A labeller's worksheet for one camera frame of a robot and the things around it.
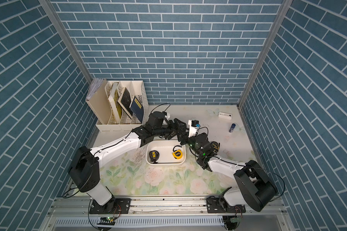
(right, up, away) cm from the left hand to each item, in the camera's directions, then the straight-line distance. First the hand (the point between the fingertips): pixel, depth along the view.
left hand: (187, 129), depth 78 cm
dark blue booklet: (-36, +14, +28) cm, 47 cm away
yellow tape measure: (-6, -17, +13) cm, 22 cm away
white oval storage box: (-14, -16, +16) cm, 27 cm away
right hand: (-4, 0, +3) cm, 5 cm away
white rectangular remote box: (+31, +8, +34) cm, 47 cm away
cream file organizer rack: (-57, +11, +17) cm, 60 cm away
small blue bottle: (+33, 0, +21) cm, 39 cm away
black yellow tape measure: (-21, -17, +11) cm, 29 cm away
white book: (-46, +17, +12) cm, 51 cm away
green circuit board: (-40, -46, -5) cm, 61 cm away
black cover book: (-43, +18, +21) cm, 51 cm away
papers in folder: (-59, +28, +14) cm, 67 cm away
